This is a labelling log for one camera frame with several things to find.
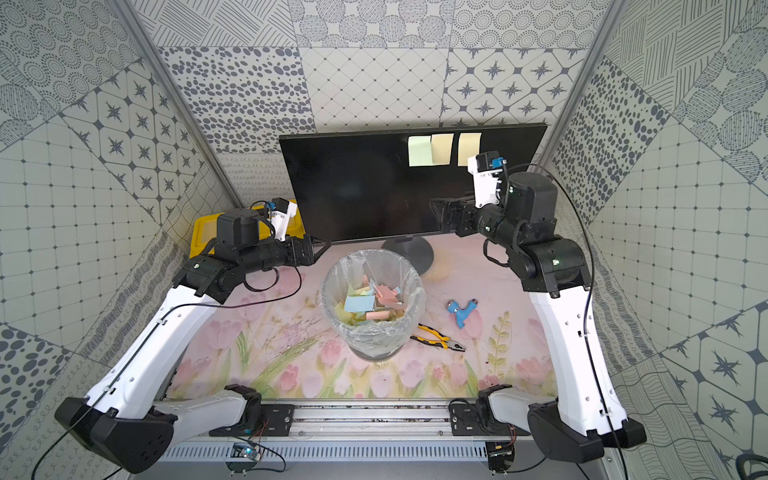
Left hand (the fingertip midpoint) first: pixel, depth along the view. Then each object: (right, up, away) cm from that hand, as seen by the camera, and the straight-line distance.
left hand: (314, 234), depth 70 cm
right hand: (+31, +6, -9) cm, 33 cm away
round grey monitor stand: (+27, -5, +38) cm, 47 cm away
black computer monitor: (+15, +17, +29) cm, 37 cm away
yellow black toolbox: (-41, +2, +24) cm, 48 cm away
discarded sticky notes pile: (+18, -19, +11) cm, 28 cm away
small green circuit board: (-17, -52, 0) cm, 55 cm away
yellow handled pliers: (+33, -32, +17) cm, 49 cm away
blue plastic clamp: (+40, -25, +22) cm, 52 cm away
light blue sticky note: (+10, -17, +4) cm, 21 cm away
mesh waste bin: (+13, -36, +14) cm, 40 cm away
